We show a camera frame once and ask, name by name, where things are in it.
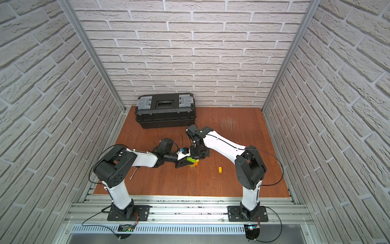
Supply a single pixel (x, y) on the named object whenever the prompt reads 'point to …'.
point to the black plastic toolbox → (165, 110)
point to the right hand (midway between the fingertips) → (197, 158)
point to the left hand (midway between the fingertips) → (193, 158)
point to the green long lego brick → (191, 159)
